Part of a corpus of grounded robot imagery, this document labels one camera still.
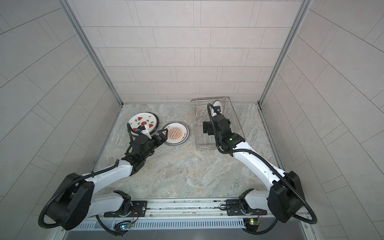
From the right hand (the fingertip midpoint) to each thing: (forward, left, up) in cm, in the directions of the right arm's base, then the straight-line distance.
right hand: (211, 120), depth 81 cm
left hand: (-2, +24, -5) cm, 25 cm away
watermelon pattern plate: (+16, +41, -15) cm, 46 cm away
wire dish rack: (-2, +2, -19) cm, 19 cm away
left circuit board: (-43, +42, -17) cm, 62 cm away
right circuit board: (-45, -14, -22) cm, 52 cm away
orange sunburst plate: (+23, -7, -9) cm, 26 cm away
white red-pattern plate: (+4, +21, -17) cm, 27 cm away
